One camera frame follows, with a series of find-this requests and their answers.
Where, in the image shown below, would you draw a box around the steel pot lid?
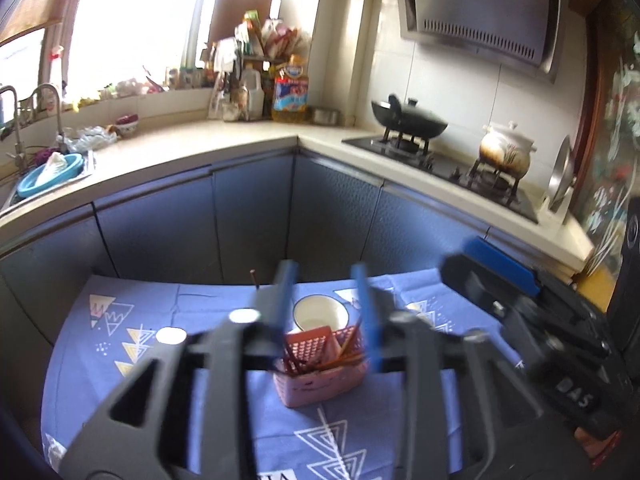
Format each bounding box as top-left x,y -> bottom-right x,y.
546,136 -> 575,212

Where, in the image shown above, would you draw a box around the dark brown chopstick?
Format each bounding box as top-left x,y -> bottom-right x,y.
250,269 -> 260,290

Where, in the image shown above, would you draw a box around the stainless range hood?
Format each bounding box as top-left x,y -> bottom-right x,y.
398,0 -> 568,81

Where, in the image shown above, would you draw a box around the blue patterned tablecloth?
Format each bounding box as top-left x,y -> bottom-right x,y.
40,269 -> 499,479

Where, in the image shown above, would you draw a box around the blue wash basin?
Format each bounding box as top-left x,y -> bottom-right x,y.
16,152 -> 85,198

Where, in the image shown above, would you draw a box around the black wok with lid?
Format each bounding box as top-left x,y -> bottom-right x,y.
371,94 -> 448,140

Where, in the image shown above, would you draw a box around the chrome kitchen faucet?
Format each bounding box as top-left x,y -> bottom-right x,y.
32,82 -> 68,154

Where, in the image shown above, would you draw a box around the reddish brown chopstick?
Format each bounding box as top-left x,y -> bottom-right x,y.
337,318 -> 361,359
318,354 -> 366,370

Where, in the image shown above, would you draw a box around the pink plastic utensil basket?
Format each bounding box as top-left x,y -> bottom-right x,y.
273,326 -> 369,408

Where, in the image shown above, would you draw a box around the condiment rack with packages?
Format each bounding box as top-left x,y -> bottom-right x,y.
207,10 -> 311,122

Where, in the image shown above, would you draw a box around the yellow cooking oil bottle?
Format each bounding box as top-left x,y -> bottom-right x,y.
271,54 -> 309,124

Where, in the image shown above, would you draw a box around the small red bowl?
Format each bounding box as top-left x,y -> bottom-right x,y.
115,114 -> 139,138

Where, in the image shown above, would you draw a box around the dark blue kitchen cabinets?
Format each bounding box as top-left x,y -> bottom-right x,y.
1,148 -> 590,438

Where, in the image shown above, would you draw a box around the black gas stove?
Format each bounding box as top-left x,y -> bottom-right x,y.
343,132 -> 538,224

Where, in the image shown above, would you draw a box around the crumpled plastic bag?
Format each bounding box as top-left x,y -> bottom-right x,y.
58,126 -> 118,154

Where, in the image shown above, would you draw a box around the white brown clay pot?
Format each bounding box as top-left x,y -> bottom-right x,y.
478,122 -> 537,179

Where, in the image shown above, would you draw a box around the white ceramic bowl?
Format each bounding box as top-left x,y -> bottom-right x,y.
293,295 -> 349,332

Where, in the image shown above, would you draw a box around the white plastic jug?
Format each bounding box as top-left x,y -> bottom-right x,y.
241,68 -> 265,120

